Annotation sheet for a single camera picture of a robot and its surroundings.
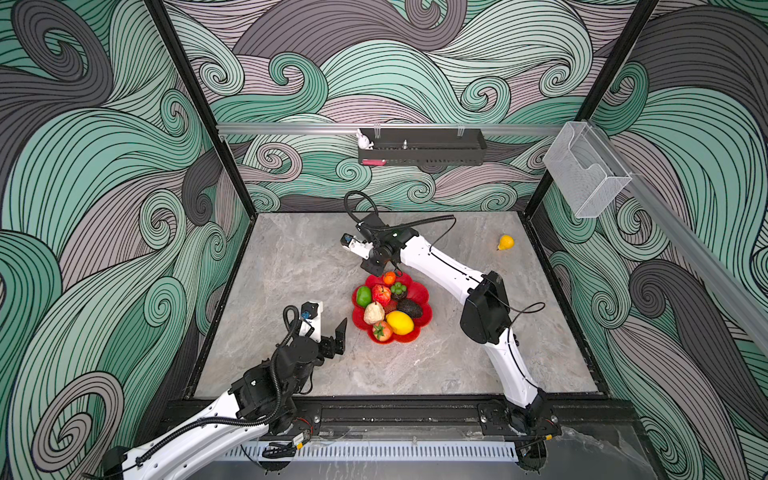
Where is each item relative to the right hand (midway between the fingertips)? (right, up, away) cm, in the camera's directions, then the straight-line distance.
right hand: (370, 259), depth 91 cm
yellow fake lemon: (+9, -18, -7) cm, 21 cm away
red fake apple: (+3, -11, -1) cm, 11 cm away
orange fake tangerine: (+6, -6, +2) cm, 9 cm away
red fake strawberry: (+4, -19, -10) cm, 22 cm away
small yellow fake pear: (+50, +5, +16) cm, 52 cm away
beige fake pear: (+1, -16, -6) cm, 17 cm away
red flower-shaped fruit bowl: (+15, -11, +1) cm, 18 cm away
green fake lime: (-2, -11, -1) cm, 12 cm away
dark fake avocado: (+13, -15, -4) cm, 20 cm away
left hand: (-10, -14, -16) cm, 23 cm away
